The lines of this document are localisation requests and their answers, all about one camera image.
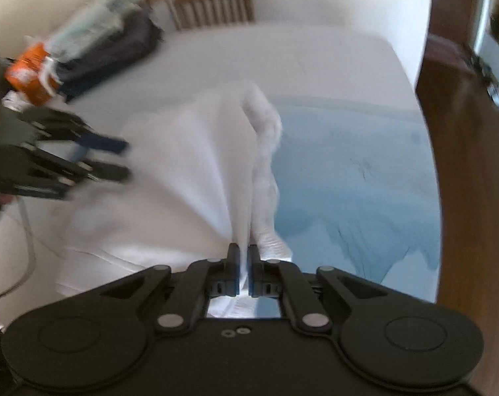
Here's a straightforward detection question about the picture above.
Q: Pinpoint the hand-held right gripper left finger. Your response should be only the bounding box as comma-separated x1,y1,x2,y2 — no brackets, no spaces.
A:
101,243,240,333

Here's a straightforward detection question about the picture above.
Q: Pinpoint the grey cable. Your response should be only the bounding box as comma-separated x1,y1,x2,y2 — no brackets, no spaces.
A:
0,204,38,300

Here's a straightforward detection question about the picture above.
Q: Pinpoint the light blue garment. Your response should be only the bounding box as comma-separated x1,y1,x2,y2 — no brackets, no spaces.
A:
273,97,440,282

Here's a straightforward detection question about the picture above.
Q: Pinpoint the folded white cloth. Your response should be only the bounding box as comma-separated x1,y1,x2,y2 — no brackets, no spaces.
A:
47,0,127,56

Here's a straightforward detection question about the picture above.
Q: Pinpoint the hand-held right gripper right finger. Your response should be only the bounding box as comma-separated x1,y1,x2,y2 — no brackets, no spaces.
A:
248,244,388,333

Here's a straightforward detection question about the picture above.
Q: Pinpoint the slatted wooden chair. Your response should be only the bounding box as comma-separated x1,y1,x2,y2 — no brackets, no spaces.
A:
173,0,257,30
144,0,181,30

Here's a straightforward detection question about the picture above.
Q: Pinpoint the stack of dark folded clothes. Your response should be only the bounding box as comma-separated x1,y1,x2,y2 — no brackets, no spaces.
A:
55,6,166,102

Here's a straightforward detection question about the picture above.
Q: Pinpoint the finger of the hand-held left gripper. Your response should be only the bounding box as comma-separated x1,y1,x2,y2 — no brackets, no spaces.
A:
70,133,130,161
77,162,133,184

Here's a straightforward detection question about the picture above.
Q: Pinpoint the orange box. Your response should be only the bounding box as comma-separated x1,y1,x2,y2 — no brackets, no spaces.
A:
5,43,56,107

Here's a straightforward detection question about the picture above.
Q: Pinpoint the white lace top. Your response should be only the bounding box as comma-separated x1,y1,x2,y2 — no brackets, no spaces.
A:
55,82,294,318

